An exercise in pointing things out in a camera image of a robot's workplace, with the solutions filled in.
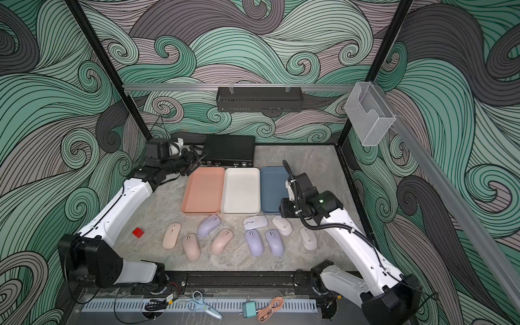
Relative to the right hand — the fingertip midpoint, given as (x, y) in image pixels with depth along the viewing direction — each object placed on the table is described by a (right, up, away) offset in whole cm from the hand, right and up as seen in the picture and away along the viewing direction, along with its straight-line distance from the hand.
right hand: (282, 209), depth 75 cm
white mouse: (+2, -9, +11) cm, 14 cm away
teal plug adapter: (-12, -32, -8) cm, 35 cm away
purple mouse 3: (-3, -14, +7) cm, 16 cm away
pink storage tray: (-35, +4, +21) cm, 41 cm away
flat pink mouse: (-46, -12, +10) cm, 48 cm away
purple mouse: (-31, -10, +11) cm, 34 cm away
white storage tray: (-18, +2, +27) cm, 32 cm away
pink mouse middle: (-37, -17, +6) cm, 41 cm away
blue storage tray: (-1, +5, +25) cm, 25 cm away
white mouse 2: (+12, -14, +7) cm, 19 cm away
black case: (-26, +24, +42) cm, 55 cm away
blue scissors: (-30, -32, -5) cm, 44 cm away
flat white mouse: (-10, -9, +13) cm, 19 cm away
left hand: (-30, +21, +3) cm, 37 cm away
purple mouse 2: (-10, -15, +7) cm, 20 cm away
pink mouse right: (-24, -14, +7) cm, 29 cm away
